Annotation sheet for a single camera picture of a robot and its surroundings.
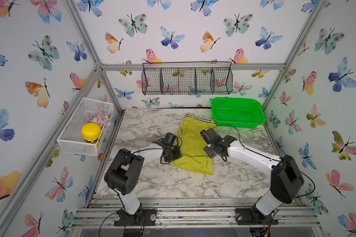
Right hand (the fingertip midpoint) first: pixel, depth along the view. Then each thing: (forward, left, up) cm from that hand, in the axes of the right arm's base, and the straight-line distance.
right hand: (214, 145), depth 87 cm
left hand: (-3, +20, -11) cm, 23 cm away
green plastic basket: (+39, -27, -11) cm, 48 cm away
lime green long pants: (-2, +11, -11) cm, 16 cm away
